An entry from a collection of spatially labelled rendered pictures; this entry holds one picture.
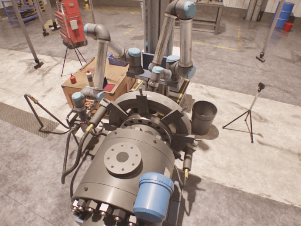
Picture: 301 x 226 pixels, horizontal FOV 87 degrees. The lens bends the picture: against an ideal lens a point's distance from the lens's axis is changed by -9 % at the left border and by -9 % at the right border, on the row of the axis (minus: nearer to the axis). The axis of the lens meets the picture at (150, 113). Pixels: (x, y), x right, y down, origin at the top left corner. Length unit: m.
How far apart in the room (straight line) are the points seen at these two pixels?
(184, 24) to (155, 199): 1.32
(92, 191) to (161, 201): 0.39
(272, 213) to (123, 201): 1.60
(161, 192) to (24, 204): 1.69
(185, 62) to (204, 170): 1.19
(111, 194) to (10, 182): 1.69
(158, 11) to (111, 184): 1.70
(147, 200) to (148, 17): 1.76
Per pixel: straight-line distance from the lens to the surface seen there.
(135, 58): 2.08
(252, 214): 2.08
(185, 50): 1.71
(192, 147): 1.65
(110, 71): 2.76
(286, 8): 8.80
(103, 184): 1.01
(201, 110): 2.45
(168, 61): 1.91
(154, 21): 2.09
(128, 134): 1.17
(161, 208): 0.80
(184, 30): 1.62
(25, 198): 2.28
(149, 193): 0.80
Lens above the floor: 1.77
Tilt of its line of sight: 42 degrees down
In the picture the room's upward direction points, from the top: straight up
